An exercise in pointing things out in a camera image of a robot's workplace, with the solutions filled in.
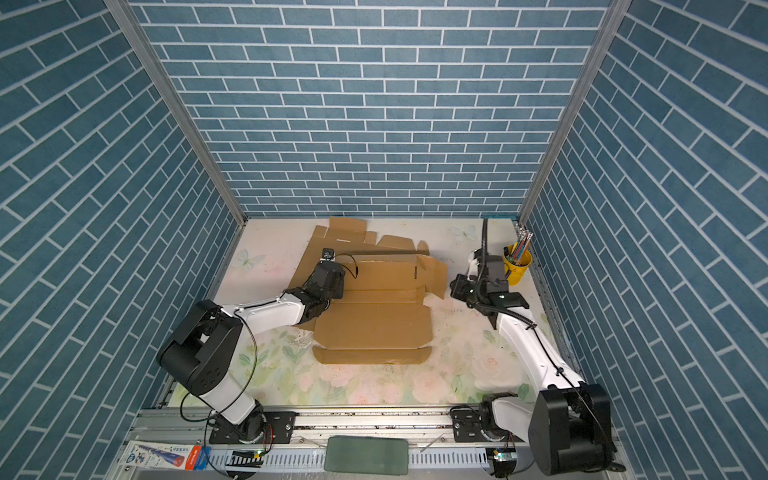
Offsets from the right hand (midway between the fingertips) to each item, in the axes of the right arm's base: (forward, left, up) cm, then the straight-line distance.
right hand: (447, 282), depth 85 cm
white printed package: (-46, +64, -12) cm, 80 cm away
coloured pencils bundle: (+18, -25, +2) cm, 30 cm away
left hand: (+4, +35, -7) cm, 36 cm away
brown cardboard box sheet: (-6, +19, -13) cm, 24 cm away
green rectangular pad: (-41, +18, -13) cm, 47 cm away
